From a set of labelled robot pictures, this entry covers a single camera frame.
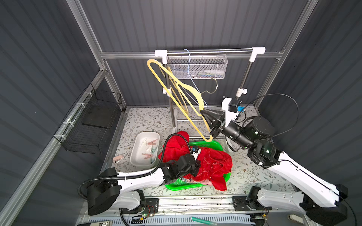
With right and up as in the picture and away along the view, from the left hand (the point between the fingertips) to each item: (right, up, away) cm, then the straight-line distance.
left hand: (201, 165), depth 76 cm
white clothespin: (-37, +9, +22) cm, 44 cm away
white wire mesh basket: (+2, +67, +36) cm, 76 cm away
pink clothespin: (-32, +9, +21) cm, 40 cm away
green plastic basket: (-11, -12, +5) cm, 17 cm away
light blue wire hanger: (-7, +56, +17) cm, 59 cm away
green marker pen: (+1, -26, -7) cm, 27 cm away
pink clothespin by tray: (-52, 0, +11) cm, 53 cm away
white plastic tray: (-36, +5, +18) cm, 40 cm away
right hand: (-2, +28, -27) cm, 39 cm away
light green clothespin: (-30, +4, +17) cm, 35 cm away
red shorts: (+6, +3, -7) cm, 9 cm away
